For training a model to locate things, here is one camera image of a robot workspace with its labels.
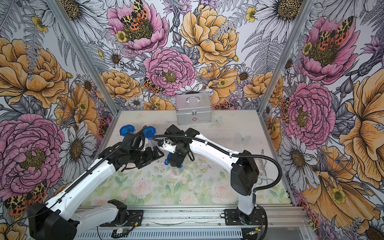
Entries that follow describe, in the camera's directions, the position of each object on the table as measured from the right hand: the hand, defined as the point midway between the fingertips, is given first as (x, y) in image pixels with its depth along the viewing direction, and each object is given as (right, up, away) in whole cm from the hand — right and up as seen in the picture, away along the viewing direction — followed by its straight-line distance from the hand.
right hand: (179, 159), depth 80 cm
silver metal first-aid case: (+8, +30, +27) cm, 41 cm away
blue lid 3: (-6, -1, 0) cm, 6 cm away
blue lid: (-34, +16, +14) cm, 40 cm away
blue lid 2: (-19, +14, +12) cm, 26 cm away
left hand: (-11, -1, -2) cm, 11 cm away
